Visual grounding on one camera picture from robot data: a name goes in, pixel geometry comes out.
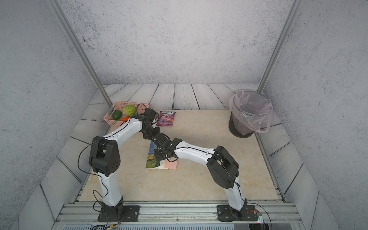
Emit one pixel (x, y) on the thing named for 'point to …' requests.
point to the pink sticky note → (170, 165)
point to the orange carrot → (125, 119)
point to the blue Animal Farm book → (152, 162)
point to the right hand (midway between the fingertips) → (157, 155)
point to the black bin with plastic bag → (252, 111)
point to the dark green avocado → (117, 115)
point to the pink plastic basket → (139, 108)
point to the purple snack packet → (166, 118)
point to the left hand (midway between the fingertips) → (160, 137)
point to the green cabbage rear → (129, 110)
